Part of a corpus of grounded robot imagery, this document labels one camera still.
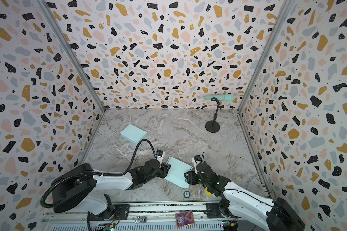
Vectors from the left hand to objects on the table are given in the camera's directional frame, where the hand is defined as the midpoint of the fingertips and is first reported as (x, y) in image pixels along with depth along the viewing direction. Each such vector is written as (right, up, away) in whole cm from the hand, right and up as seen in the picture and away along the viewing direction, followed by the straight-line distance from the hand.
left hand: (171, 163), depth 85 cm
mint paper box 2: (-29, +16, +18) cm, 37 cm away
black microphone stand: (+31, +21, +26) cm, 46 cm away
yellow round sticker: (+18, -6, -22) cm, 29 cm away
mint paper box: (+3, -5, -3) cm, 7 cm away
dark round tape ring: (+9, -15, -5) cm, 19 cm away
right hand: (+10, -4, -2) cm, 11 cm away
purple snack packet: (+8, -23, -14) cm, 28 cm away
